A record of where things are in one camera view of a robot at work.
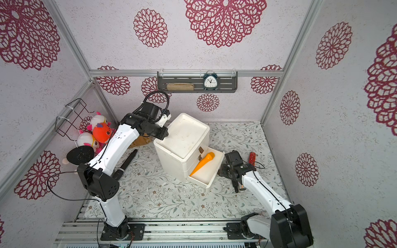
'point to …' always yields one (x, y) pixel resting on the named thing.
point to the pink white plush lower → (87, 139)
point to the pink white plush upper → (97, 120)
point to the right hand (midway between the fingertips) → (224, 169)
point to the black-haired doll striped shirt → (80, 154)
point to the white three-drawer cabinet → (178, 152)
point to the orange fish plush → (102, 132)
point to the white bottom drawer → (206, 175)
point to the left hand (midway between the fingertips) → (165, 134)
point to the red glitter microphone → (252, 158)
